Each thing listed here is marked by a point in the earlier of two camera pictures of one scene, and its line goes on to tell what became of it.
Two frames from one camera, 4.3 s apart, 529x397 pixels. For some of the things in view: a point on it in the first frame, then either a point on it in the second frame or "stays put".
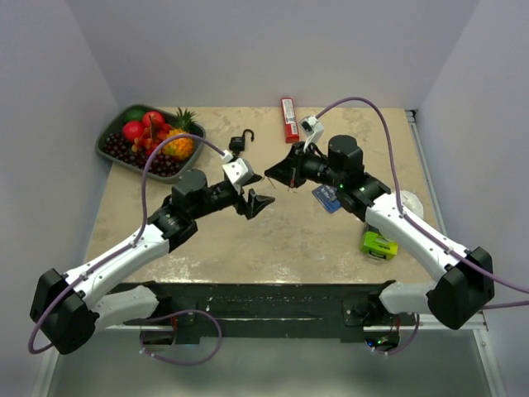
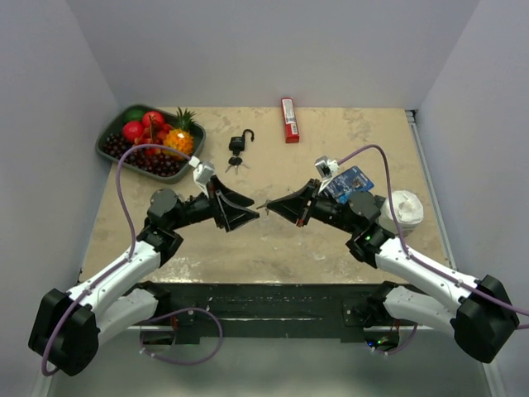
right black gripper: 285,171 -> 294,207
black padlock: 237,143 stays put
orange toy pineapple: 181,149 stays put
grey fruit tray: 116,116 stays put
